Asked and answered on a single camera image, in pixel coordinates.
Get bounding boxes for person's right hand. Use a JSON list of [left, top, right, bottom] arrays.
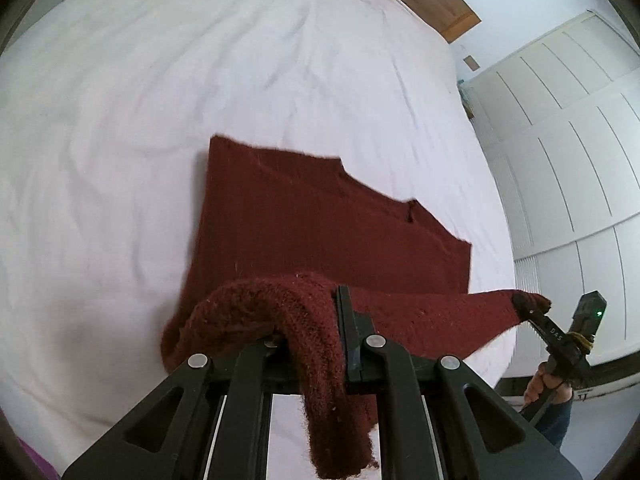
[[524, 361, 572, 407]]

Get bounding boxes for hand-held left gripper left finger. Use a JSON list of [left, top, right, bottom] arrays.
[[61, 337, 307, 480]]

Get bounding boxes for dark red knitted sweater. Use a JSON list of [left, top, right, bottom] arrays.
[[160, 134, 552, 480]]

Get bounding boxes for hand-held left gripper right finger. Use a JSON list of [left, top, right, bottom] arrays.
[[335, 285, 584, 480]]

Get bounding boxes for person's right forearm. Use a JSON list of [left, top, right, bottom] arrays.
[[534, 396, 574, 450]]

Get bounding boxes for white louvered panel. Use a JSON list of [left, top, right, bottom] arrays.
[[514, 254, 545, 312]]

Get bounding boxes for white bed sheet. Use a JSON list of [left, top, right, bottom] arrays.
[[0, 0, 519, 480]]

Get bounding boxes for white wardrobe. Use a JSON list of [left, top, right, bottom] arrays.
[[457, 9, 640, 403]]

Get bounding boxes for wooden nightstand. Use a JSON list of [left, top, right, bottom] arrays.
[[459, 91, 480, 122]]

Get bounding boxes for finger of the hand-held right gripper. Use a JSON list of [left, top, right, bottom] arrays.
[[511, 293, 577, 362]]

